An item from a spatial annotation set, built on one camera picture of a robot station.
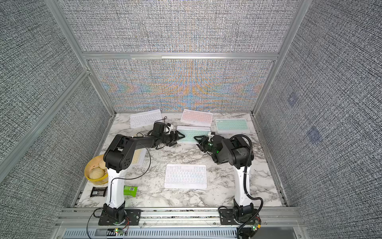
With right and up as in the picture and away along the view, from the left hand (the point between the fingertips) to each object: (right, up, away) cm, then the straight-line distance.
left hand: (185, 137), depth 99 cm
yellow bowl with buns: (-49, -18, -15) cm, 55 cm away
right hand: (+6, +1, +1) cm, 6 cm away
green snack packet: (-29, -28, -18) cm, 44 cm away
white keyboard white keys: (+1, -22, -13) cm, 25 cm away
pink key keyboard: (+8, +14, +17) cm, 24 cm away
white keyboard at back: (-32, +13, +17) cm, 38 cm away
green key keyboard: (+35, +7, +13) cm, 38 cm away
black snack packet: (-46, -28, -19) cm, 57 cm away
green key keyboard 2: (+3, +3, +5) cm, 7 cm away
